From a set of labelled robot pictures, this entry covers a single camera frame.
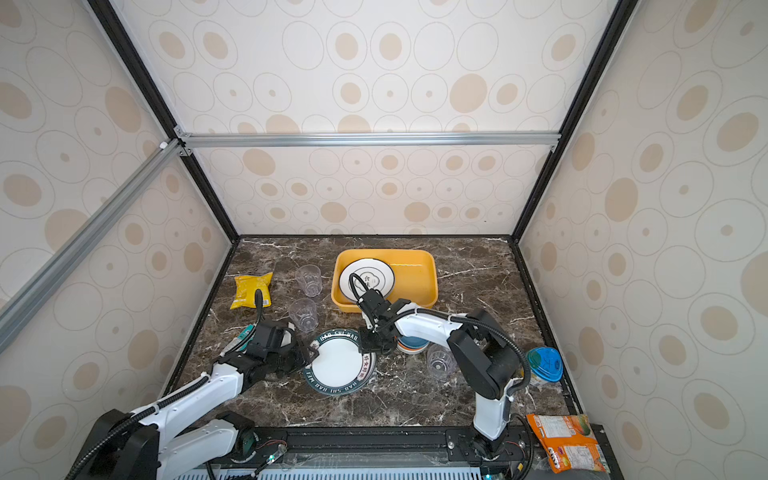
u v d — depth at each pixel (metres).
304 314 0.97
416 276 1.07
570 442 0.73
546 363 0.78
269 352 0.67
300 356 0.76
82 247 0.61
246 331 0.94
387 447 0.75
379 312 0.71
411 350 0.83
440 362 0.87
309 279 1.04
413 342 0.85
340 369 0.87
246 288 1.00
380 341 0.76
